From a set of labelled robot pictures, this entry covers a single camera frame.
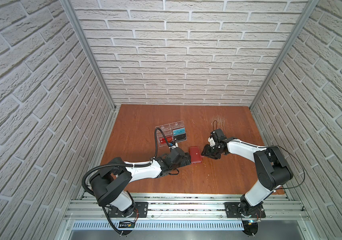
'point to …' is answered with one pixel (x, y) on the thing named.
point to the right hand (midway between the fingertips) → (204, 153)
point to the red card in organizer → (168, 139)
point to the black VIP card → (180, 137)
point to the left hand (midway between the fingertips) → (187, 156)
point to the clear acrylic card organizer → (167, 129)
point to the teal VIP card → (176, 132)
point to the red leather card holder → (195, 154)
